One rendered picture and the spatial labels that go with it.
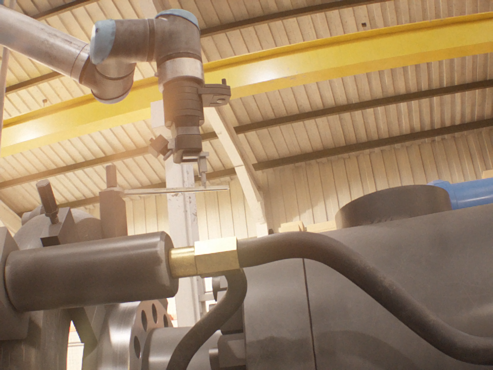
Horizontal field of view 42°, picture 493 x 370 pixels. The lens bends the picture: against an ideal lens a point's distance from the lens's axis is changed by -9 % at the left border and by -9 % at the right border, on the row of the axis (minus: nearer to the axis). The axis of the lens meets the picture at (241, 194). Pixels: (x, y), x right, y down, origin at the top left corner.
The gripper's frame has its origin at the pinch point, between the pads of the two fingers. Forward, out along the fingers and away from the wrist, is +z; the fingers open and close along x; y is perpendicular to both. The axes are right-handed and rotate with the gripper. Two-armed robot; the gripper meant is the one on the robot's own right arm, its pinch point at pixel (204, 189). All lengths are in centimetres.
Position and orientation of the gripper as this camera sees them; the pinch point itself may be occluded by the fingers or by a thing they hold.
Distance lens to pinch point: 124.7
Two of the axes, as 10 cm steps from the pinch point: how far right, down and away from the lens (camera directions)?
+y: -9.7, 0.4, -2.4
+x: 2.2, -3.2, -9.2
